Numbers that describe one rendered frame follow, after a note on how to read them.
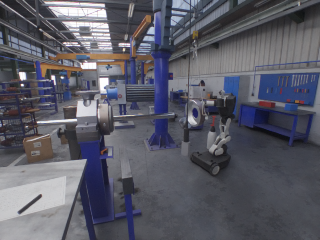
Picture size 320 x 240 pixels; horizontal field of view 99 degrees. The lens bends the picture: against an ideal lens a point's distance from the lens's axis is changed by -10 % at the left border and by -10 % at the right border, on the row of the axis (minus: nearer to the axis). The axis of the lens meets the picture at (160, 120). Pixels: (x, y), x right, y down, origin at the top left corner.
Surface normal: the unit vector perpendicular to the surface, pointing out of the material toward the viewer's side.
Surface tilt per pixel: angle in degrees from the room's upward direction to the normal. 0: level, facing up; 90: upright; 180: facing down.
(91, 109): 45
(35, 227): 0
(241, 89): 90
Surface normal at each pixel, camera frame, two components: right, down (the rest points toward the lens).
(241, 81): 0.26, 0.23
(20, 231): 0.00, -0.97
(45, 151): 0.61, 0.18
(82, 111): 0.20, -0.53
